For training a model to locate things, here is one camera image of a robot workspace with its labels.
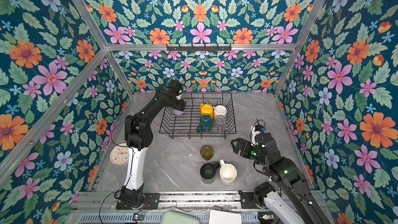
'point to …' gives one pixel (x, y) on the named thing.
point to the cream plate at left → (119, 155)
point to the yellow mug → (207, 109)
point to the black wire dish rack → (198, 113)
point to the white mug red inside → (219, 110)
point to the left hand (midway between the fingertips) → (180, 101)
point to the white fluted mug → (228, 172)
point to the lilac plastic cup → (178, 112)
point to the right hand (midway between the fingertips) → (237, 143)
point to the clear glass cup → (219, 124)
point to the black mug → (208, 172)
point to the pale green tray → (173, 217)
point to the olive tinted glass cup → (207, 152)
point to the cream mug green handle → (205, 125)
